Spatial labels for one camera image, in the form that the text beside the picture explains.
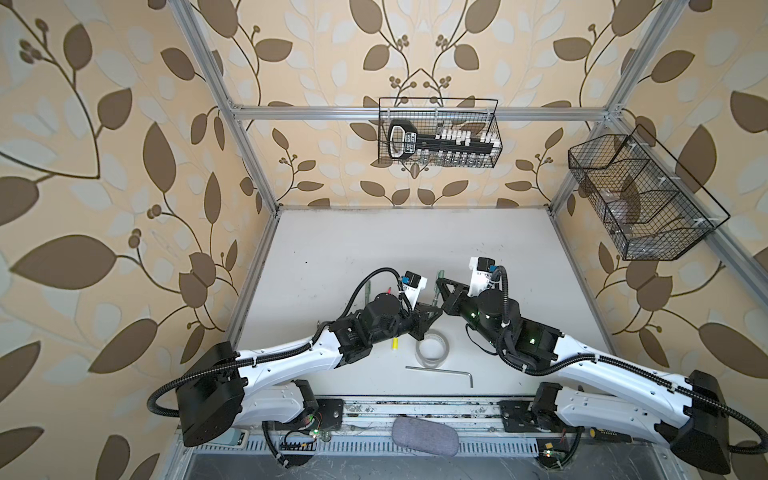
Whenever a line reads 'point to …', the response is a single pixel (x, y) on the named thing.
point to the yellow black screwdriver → (597, 433)
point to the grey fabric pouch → (425, 436)
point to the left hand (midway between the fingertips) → (444, 310)
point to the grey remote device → (234, 437)
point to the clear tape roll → (432, 351)
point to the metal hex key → (445, 371)
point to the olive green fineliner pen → (436, 290)
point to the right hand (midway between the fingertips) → (439, 284)
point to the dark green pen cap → (441, 274)
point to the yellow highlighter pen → (395, 343)
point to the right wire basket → (648, 206)
